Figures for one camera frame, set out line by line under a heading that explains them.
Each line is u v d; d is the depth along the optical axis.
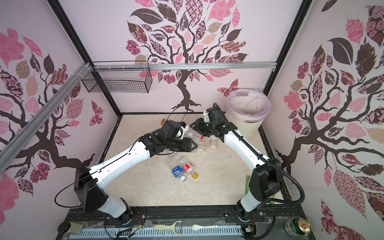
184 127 0.71
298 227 0.62
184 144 0.65
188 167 0.85
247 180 0.85
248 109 1.00
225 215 0.74
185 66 0.94
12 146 0.51
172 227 0.70
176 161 0.92
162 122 1.08
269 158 0.46
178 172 0.83
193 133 0.76
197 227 0.71
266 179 0.43
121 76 0.95
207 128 0.69
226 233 0.70
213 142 1.00
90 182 0.41
